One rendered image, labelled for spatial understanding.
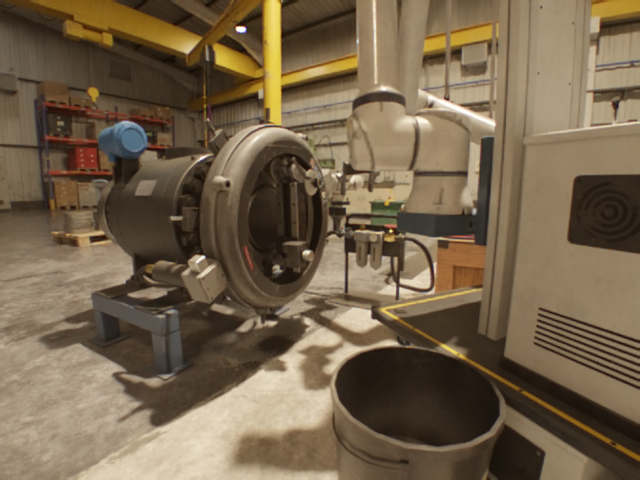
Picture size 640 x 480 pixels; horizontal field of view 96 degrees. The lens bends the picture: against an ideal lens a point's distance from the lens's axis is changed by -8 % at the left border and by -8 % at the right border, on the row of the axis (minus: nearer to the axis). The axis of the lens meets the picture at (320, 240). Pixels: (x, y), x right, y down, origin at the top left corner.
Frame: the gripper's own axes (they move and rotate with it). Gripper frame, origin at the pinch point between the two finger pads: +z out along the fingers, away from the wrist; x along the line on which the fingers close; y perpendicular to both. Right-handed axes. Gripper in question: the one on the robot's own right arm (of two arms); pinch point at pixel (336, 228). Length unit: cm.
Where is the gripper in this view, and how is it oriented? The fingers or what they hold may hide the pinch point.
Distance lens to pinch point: 199.5
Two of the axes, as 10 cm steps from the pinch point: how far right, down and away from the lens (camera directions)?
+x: 5.4, 1.4, -8.3
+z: 0.0, 9.9, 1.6
